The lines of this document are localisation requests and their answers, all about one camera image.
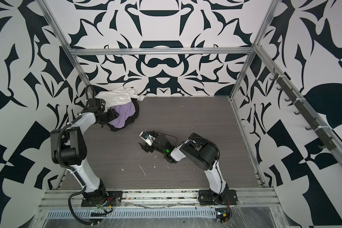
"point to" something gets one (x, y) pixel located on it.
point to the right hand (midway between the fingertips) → (144, 136)
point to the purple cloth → (125, 111)
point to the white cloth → (118, 96)
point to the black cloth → (129, 121)
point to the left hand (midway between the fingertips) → (114, 113)
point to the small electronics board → (222, 214)
